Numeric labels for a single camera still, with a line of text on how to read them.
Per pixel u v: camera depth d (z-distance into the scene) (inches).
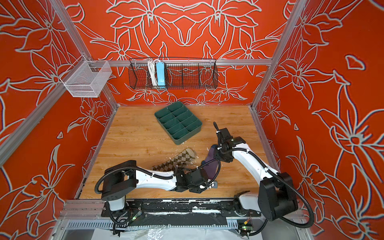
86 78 36.4
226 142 23.7
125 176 19.4
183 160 35.3
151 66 34.5
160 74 35.2
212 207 29.4
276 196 15.8
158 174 20.4
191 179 24.3
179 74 38.5
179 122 39.7
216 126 27.2
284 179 15.8
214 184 26.5
